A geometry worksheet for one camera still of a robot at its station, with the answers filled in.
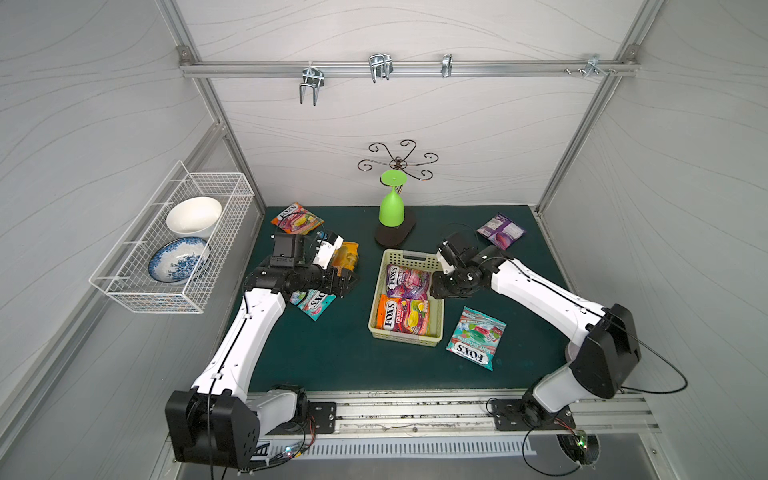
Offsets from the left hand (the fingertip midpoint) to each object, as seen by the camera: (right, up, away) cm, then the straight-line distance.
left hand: (346, 274), depth 77 cm
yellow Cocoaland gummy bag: (-4, +3, +24) cm, 24 cm away
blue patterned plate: (-35, +5, -12) cm, 37 cm away
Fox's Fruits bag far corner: (-25, +17, +38) cm, 49 cm away
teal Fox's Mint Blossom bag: (-13, -12, +16) cm, 23 cm away
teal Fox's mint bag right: (+37, -20, +9) cm, 43 cm away
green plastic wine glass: (+12, +19, +13) cm, 26 cm away
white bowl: (-39, +15, -2) cm, 41 cm away
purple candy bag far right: (+54, +12, +34) cm, 65 cm away
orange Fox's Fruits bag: (+15, -14, +12) cm, 24 cm away
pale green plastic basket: (+19, +2, +23) cm, 30 cm away
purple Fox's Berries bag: (+17, -5, +19) cm, 26 cm away
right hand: (+25, -5, +5) cm, 26 cm away
